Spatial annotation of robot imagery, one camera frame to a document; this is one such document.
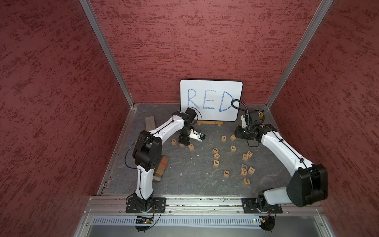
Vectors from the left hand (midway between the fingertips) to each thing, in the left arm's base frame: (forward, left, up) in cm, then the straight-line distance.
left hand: (185, 138), depth 92 cm
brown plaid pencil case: (-18, +14, -6) cm, 23 cm away
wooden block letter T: (-20, -35, -5) cm, 40 cm away
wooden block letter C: (-10, -20, -5) cm, 23 cm away
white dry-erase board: (+23, -18, +12) cm, 31 cm away
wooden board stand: (+16, -9, -5) cm, 19 cm away
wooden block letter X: (-10, -38, -5) cm, 39 cm away
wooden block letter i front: (-25, -35, -5) cm, 43 cm away
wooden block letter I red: (-20, -24, -5) cm, 32 cm away
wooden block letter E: (-3, +3, -3) cm, 5 cm away
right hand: (-1, -31, +7) cm, 32 cm away
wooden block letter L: (-6, -19, -5) cm, 21 cm away
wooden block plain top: (+3, -32, -4) cm, 32 cm away
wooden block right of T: (-19, -39, -5) cm, 44 cm away
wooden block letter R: (-1, +8, -4) cm, 9 cm away
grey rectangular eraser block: (+15, +27, -4) cm, 31 cm away
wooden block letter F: (-14, -19, -5) cm, 24 cm away
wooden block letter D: (-4, -4, -5) cm, 7 cm away
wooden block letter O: (+3, -26, -5) cm, 26 cm away
